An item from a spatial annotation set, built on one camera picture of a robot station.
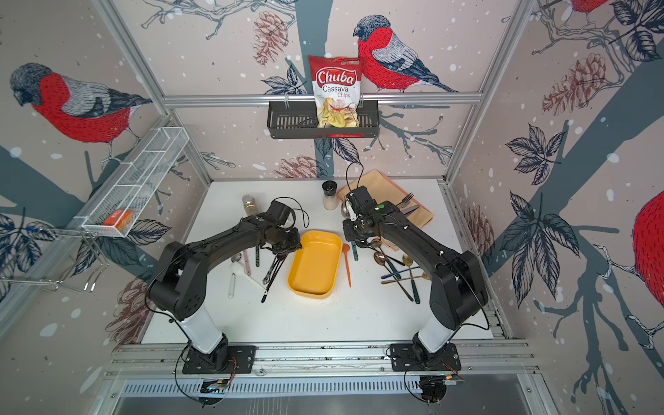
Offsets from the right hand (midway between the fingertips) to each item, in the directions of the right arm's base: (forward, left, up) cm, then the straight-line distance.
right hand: (348, 231), depth 87 cm
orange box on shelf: (-13, +58, +22) cm, 64 cm away
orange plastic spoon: (+1, +1, -13) cm, 13 cm away
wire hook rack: (-19, +60, +22) cm, 67 cm away
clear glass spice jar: (+14, +40, -4) cm, 42 cm away
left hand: (-1, +15, -6) cm, 16 cm away
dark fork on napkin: (+26, -25, -14) cm, 39 cm away
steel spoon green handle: (+5, +1, +3) cm, 6 cm away
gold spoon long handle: (-9, -28, -14) cm, 32 cm away
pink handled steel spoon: (-6, +38, -13) cm, 41 cm away
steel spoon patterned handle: (-4, +35, -13) cm, 37 cm away
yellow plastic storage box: (-7, +13, -16) cm, 22 cm away
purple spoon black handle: (-5, +25, -13) cm, 29 cm away
